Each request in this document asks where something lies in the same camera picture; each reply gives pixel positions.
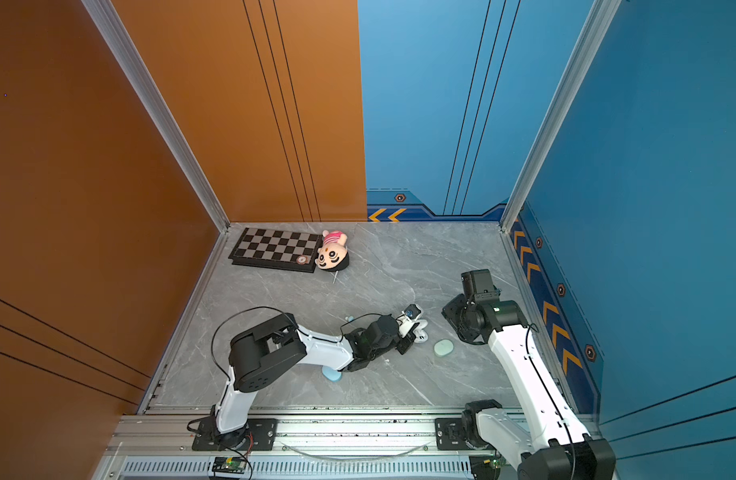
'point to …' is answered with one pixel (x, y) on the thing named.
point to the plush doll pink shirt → (333, 256)
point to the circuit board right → (495, 463)
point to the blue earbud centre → (351, 318)
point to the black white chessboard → (275, 249)
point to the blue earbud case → (331, 374)
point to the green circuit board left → (231, 465)
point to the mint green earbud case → (443, 347)
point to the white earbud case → (420, 333)
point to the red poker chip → (301, 260)
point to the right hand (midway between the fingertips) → (442, 314)
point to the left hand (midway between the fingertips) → (419, 321)
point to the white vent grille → (304, 469)
